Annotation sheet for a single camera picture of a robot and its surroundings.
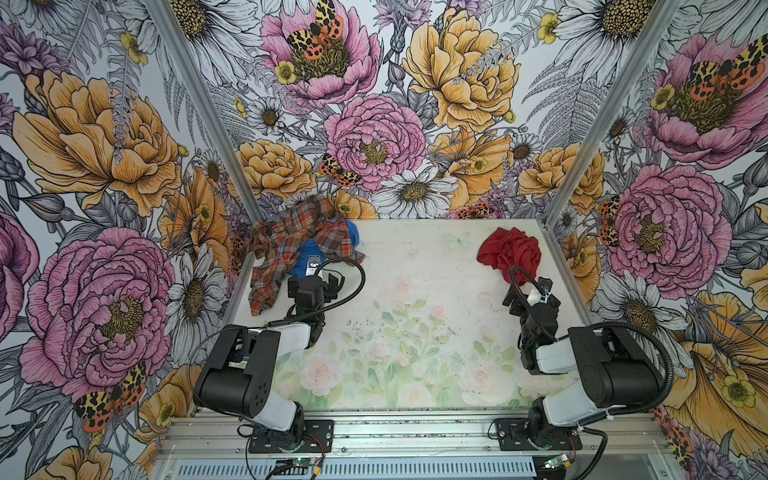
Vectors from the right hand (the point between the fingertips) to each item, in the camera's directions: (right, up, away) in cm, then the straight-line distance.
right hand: (527, 292), depth 91 cm
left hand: (-65, +3, +2) cm, 65 cm away
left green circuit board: (-64, -39, -19) cm, 77 cm away
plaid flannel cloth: (-80, +14, +12) cm, 82 cm away
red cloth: (-1, +13, +17) cm, 21 cm away
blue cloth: (-70, +14, +16) cm, 73 cm away
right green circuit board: (-1, -36, -20) cm, 42 cm away
